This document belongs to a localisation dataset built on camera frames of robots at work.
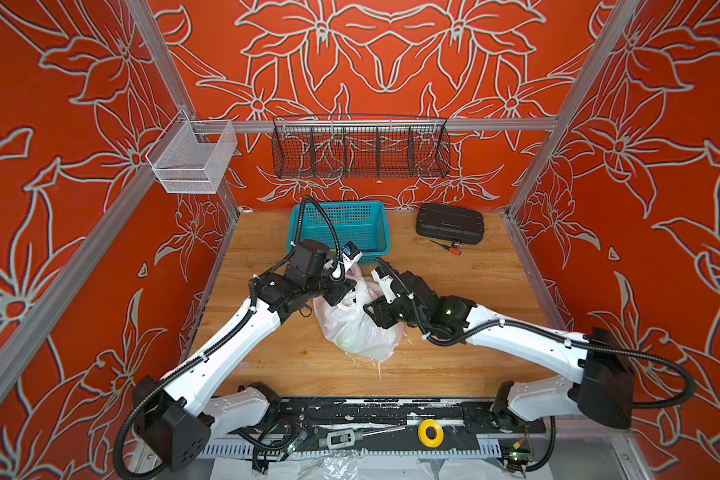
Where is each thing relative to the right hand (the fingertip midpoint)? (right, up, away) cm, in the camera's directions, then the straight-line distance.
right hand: (365, 305), depth 76 cm
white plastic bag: (-4, -7, +3) cm, 9 cm away
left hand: (-5, +9, -1) cm, 10 cm away
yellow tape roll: (+14, -30, -6) cm, 34 cm away
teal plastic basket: (-10, +23, +38) cm, 46 cm away
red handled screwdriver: (+32, +13, +31) cm, 47 cm away
